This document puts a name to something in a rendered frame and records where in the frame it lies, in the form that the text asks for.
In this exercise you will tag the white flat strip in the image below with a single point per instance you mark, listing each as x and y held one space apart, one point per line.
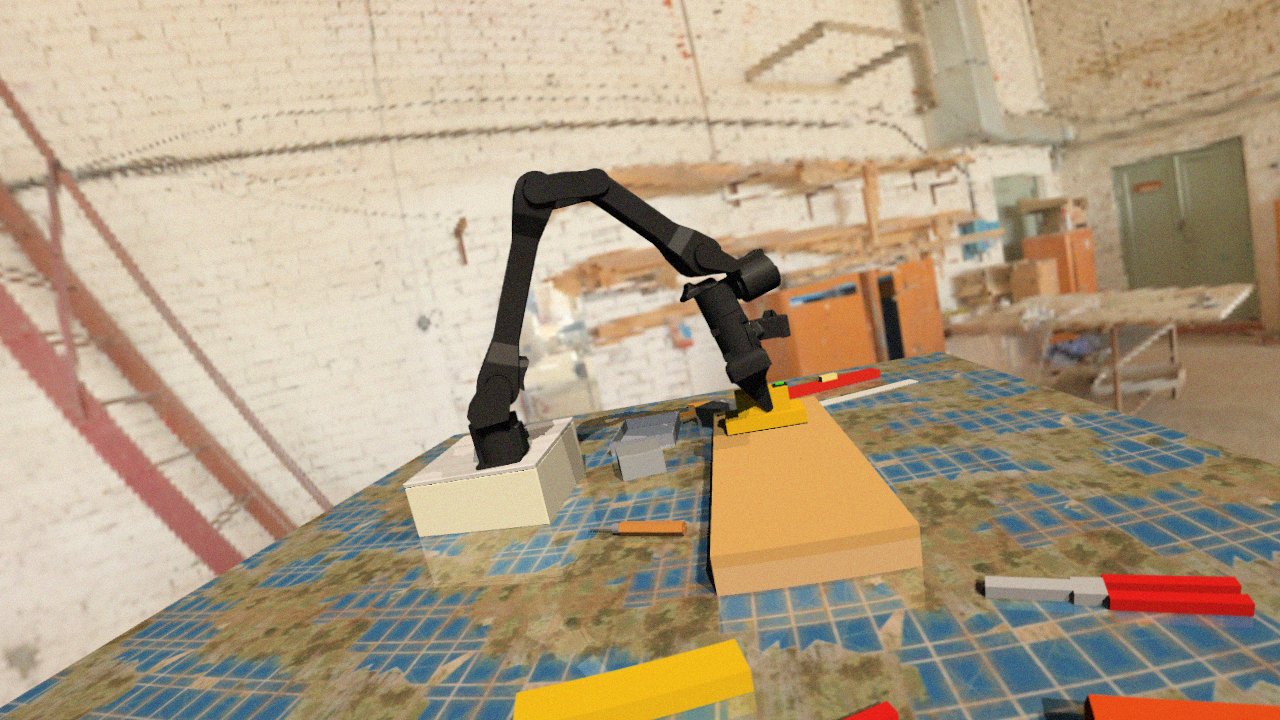
867 392

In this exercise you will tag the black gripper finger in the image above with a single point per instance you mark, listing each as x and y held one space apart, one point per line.
756 387

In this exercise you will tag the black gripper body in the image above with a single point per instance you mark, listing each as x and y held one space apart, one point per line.
732 338

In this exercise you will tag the tan rectangular panel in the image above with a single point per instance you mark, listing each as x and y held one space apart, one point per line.
800 504

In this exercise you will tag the yellow rectangular bar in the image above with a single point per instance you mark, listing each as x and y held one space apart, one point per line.
646 691

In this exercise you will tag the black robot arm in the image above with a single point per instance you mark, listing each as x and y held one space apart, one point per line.
499 437

